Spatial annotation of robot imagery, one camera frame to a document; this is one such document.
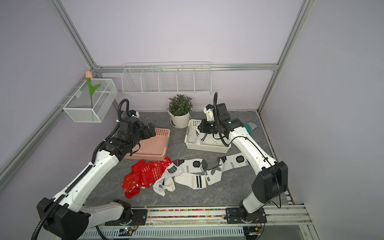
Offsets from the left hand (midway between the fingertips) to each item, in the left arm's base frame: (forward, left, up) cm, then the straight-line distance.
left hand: (147, 128), depth 77 cm
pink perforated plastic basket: (+1, +2, -22) cm, 22 cm away
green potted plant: (+24, -16, -7) cm, 30 cm away
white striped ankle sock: (-21, -23, -25) cm, 40 cm away
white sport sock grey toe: (-21, -7, -25) cm, 33 cm away
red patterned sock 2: (-20, +11, -22) cm, 32 cm away
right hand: (0, -27, -2) cm, 27 cm away
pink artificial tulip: (+26, +33, +8) cm, 43 cm away
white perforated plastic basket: (+1, -23, -19) cm, 30 cm away
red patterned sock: (-14, +5, -23) cm, 28 cm away
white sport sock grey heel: (-19, -35, -23) cm, 46 cm away
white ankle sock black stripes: (-11, -35, +2) cm, 37 cm away
